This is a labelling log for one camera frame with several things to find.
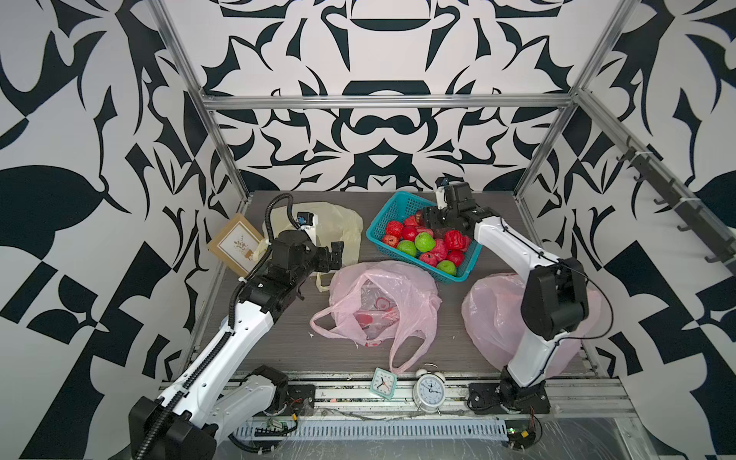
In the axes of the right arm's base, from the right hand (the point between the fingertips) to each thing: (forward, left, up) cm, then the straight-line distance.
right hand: (432, 207), depth 93 cm
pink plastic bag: (-25, +19, -16) cm, 35 cm away
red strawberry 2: (+4, +5, -12) cm, 14 cm away
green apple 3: (-14, -5, -12) cm, 19 cm away
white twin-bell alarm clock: (-49, +6, -13) cm, 51 cm away
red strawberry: (+1, +12, -11) cm, 16 cm away
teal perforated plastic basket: (+11, +6, -11) cm, 17 cm away
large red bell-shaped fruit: (-8, -7, -8) cm, 13 cm away
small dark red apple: (-10, -8, -13) cm, 18 cm away
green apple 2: (-8, +2, -8) cm, 11 cm away
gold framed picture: (-10, +62, -5) cm, 63 cm away
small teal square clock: (-47, +17, -16) cm, 53 cm away
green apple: (-8, +8, -11) cm, 15 cm away
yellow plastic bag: (+1, +33, -9) cm, 34 cm away
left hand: (-17, +32, +8) cm, 38 cm away
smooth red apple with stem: (-4, +13, -11) cm, 18 cm away
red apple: (-9, -3, -13) cm, 16 cm away
